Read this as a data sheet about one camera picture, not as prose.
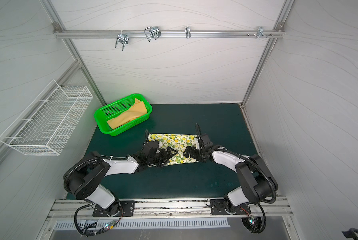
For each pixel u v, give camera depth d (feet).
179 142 3.19
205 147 2.34
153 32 2.51
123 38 2.60
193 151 2.64
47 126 2.26
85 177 1.47
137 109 3.70
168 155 2.61
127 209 2.42
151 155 2.35
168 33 2.55
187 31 2.36
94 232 2.16
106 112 3.56
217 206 2.40
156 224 2.30
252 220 2.36
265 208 2.44
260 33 2.51
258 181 1.44
